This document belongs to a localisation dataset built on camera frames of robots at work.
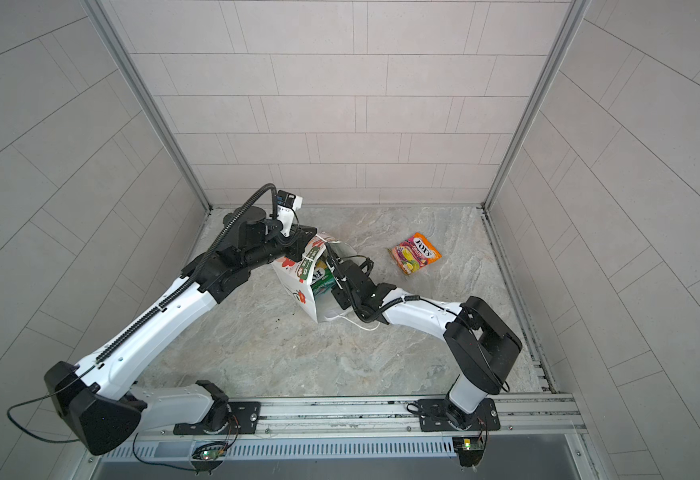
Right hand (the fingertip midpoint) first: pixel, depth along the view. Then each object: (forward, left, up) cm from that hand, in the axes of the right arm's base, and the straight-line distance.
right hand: (340, 284), depth 87 cm
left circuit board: (-38, +28, -3) cm, 47 cm away
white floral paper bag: (-4, +9, +12) cm, 16 cm away
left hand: (0, +2, +25) cm, 25 cm away
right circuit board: (-41, -29, -9) cm, 51 cm away
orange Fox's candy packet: (+13, -25, -5) cm, 28 cm away
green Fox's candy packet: (0, +5, +3) cm, 6 cm away
